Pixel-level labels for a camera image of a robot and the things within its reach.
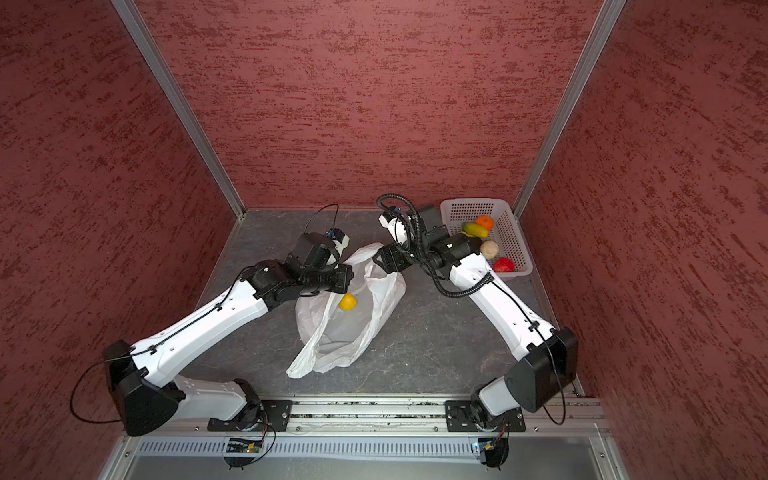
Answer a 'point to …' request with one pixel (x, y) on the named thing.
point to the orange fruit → (486, 221)
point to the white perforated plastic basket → (506, 232)
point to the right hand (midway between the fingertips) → (384, 259)
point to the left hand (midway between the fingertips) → (351, 280)
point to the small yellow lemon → (348, 302)
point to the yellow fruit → (474, 230)
